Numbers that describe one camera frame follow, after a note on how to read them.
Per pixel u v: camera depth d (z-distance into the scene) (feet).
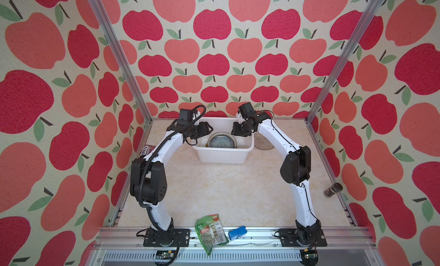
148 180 1.62
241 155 3.15
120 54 2.85
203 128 2.63
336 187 2.59
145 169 1.53
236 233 2.43
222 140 3.43
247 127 2.36
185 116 2.36
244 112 2.53
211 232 2.46
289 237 2.41
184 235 2.46
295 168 1.84
